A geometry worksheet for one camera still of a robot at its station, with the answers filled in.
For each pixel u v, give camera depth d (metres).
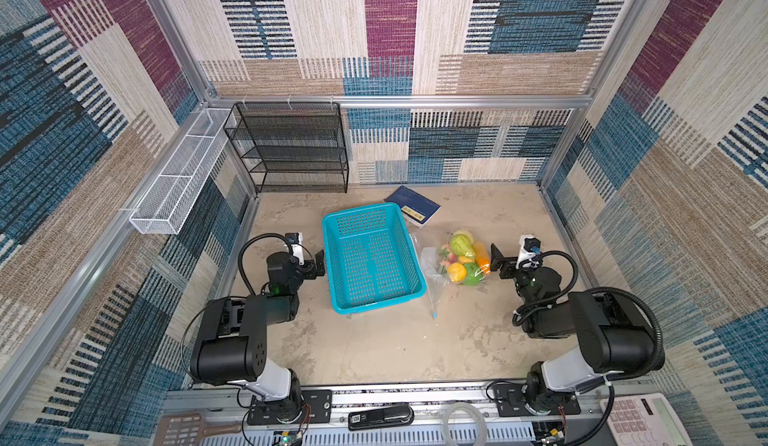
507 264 0.80
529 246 0.75
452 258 0.97
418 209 1.12
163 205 0.71
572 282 0.66
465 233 0.97
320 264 0.87
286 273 0.71
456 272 0.87
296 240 0.82
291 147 1.11
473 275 0.89
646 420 0.70
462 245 0.92
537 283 0.70
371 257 1.02
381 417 0.69
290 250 0.80
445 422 0.70
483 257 0.91
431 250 0.99
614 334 0.46
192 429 0.71
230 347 0.50
